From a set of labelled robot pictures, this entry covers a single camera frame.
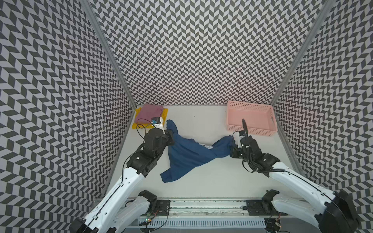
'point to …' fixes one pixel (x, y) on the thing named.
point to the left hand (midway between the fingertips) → (170, 131)
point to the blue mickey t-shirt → (185, 151)
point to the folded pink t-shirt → (147, 111)
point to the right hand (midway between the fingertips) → (230, 149)
